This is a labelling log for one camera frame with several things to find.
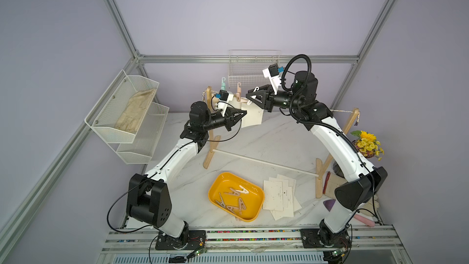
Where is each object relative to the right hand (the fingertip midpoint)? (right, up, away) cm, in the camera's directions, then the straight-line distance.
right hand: (248, 97), depth 66 cm
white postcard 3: (+19, -47, +16) cm, 53 cm away
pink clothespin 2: (-7, -47, +14) cm, 50 cm away
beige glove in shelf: (-50, -7, +11) cm, 52 cm away
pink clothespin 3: (-7, -42, +20) cm, 47 cm away
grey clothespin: (-11, -45, +17) cm, 50 cm away
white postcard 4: (+23, -39, +25) cm, 51 cm away
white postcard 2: (+12, -44, +19) cm, 50 cm away
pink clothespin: (-2, -46, +15) cm, 49 cm away
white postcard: (+3, -6, +6) cm, 9 cm away
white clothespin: (-1, -41, +20) cm, 46 cm away
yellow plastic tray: (-2, -44, +18) cm, 48 cm away
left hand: (-1, -5, +7) cm, 9 cm away
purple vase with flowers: (+50, -18, +9) cm, 54 cm away
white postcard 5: (+23, -47, +17) cm, 55 cm away
